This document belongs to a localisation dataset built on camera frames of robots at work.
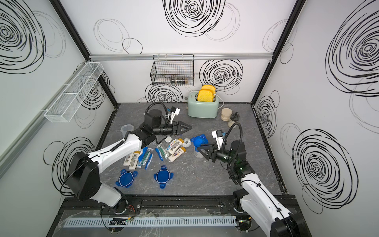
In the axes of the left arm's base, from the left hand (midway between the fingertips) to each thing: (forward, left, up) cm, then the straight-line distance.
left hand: (190, 130), depth 73 cm
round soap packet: (+11, +16, -28) cm, 34 cm away
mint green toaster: (+28, -8, -14) cm, 32 cm away
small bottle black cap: (+21, -29, -15) cm, 39 cm away
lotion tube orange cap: (-7, +33, -23) cm, 41 cm away
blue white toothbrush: (-6, +25, -25) cm, 36 cm away
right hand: (-8, -5, -5) cm, 11 cm away
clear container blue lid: (+1, -4, -12) cm, 12 cm away
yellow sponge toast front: (+33, -9, -6) cm, 35 cm away
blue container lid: (-17, +35, -25) cm, 46 cm away
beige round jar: (+27, -25, -18) cm, 41 cm away
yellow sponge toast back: (+39, -12, -3) cm, 41 cm away
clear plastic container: (+14, +43, -20) cm, 49 cm away
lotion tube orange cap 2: (-3, +10, -24) cm, 26 cm away
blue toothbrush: (-1, +19, -25) cm, 32 cm away
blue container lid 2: (-15, +15, -25) cm, 33 cm away
